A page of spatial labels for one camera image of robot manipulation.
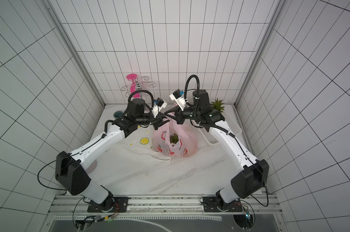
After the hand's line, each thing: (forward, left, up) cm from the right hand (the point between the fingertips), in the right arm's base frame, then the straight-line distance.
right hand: (168, 109), depth 69 cm
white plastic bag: (+1, +23, -34) cm, 41 cm away
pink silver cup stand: (+22, +24, -6) cm, 33 cm away
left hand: (-1, 0, -7) cm, 7 cm away
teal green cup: (+20, +43, -29) cm, 55 cm away
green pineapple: (-11, -4, -8) cm, 14 cm away
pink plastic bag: (-10, -10, -18) cm, 23 cm away
